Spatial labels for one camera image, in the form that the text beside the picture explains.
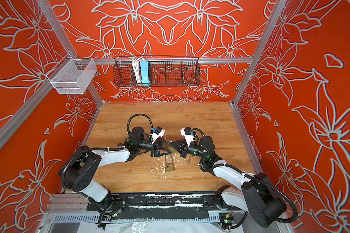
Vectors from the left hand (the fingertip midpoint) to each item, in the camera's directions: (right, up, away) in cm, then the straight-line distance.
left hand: (170, 150), depth 73 cm
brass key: (+11, -10, +14) cm, 20 cm away
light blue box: (-17, +45, +16) cm, 51 cm away
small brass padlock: (+1, +1, -1) cm, 1 cm away
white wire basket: (-65, +44, +18) cm, 81 cm away
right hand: (0, +3, 0) cm, 3 cm away
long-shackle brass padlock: (-1, -12, +10) cm, 16 cm away
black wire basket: (-5, +49, +24) cm, 55 cm away
